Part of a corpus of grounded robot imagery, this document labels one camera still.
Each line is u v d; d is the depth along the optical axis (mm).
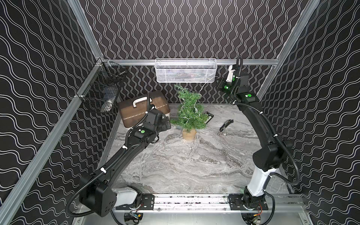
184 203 762
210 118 1098
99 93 925
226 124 1065
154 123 580
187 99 717
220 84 700
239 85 592
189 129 976
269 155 467
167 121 723
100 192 382
